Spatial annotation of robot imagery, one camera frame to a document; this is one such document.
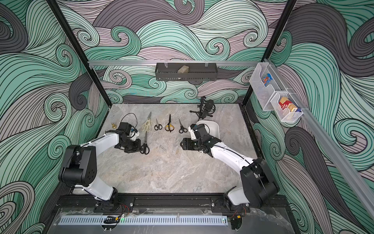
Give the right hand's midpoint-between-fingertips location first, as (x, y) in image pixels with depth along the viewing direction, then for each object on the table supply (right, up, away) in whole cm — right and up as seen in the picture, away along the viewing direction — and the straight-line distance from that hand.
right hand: (186, 144), depth 86 cm
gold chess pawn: (-53, +9, +18) cm, 57 cm away
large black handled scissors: (-27, -4, +6) cm, 28 cm away
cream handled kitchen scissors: (-29, +10, +20) cm, 37 cm away
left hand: (-29, -3, +5) cm, 30 cm away
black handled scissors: (-3, +7, +18) cm, 20 cm away
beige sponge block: (-1, +47, +5) cm, 47 cm away
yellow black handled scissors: (-12, +9, +20) cm, 25 cm away
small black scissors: (-21, +9, +21) cm, 31 cm away
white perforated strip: (-44, -34, -16) cm, 58 cm away
